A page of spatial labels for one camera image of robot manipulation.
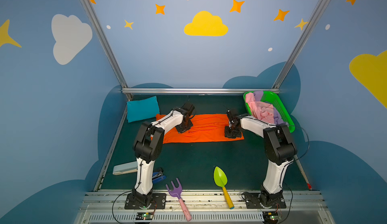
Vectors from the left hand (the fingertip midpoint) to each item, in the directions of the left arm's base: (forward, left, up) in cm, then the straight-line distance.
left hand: (189, 128), depth 97 cm
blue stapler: (-30, +16, -2) cm, 34 cm away
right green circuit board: (-46, -41, -5) cm, 62 cm away
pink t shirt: (+14, -50, +3) cm, 52 cm away
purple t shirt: (+7, -61, +2) cm, 61 cm away
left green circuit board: (-47, +20, -4) cm, 52 cm away
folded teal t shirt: (+19, +41, -6) cm, 45 cm away
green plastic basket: (+25, -64, +4) cm, 69 cm away
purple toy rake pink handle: (-37, +6, -4) cm, 37 cm away
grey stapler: (-27, +34, +1) cm, 43 cm away
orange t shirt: (+4, -11, -5) cm, 13 cm away
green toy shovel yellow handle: (-30, -18, -5) cm, 35 cm away
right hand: (-2, -27, -3) cm, 27 cm away
